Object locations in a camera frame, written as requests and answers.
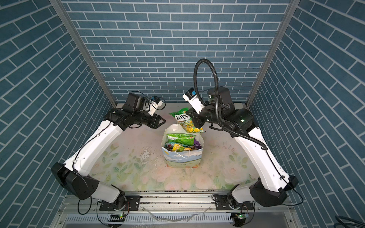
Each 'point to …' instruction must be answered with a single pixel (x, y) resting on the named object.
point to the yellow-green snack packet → (177, 147)
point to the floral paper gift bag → (187, 159)
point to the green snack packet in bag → (186, 139)
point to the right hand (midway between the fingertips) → (190, 111)
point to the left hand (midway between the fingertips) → (165, 120)
